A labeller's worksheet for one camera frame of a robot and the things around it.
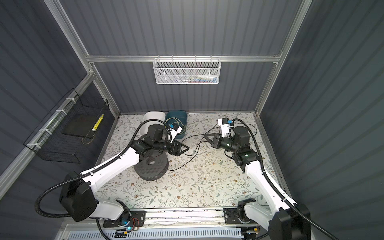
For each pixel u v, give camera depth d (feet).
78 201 1.36
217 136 2.23
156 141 2.09
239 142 1.86
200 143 3.26
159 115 3.79
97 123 2.53
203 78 3.00
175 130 2.30
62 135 2.33
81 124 2.49
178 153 2.27
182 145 2.31
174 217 2.48
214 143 2.15
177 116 3.73
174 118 3.67
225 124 2.20
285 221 1.28
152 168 2.77
